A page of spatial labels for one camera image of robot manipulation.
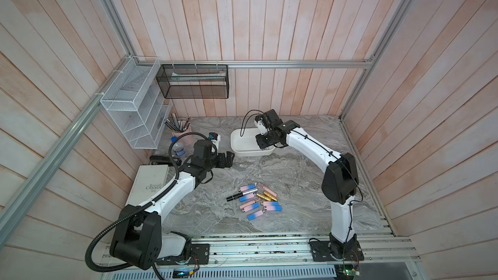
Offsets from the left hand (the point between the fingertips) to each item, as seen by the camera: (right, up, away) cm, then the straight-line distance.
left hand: (225, 156), depth 87 cm
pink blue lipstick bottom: (+13, -25, -4) cm, 28 cm away
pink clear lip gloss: (+17, -16, +4) cm, 24 cm away
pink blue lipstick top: (+9, -16, +3) cm, 18 cm away
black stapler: (-35, -4, +14) cm, 38 cm away
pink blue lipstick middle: (+11, -21, -1) cm, 24 cm away
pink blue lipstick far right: (+22, -23, -2) cm, 32 cm away
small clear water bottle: (-24, +3, +9) cm, 26 cm away
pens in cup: (-28, +15, +17) cm, 36 cm away
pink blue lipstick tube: (+10, -19, 0) cm, 21 cm away
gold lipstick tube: (+21, -19, +1) cm, 28 cm away
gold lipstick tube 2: (+18, -19, +1) cm, 26 cm away
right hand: (+16, +7, +6) cm, 18 cm away
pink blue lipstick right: (+21, -21, -1) cm, 30 cm away
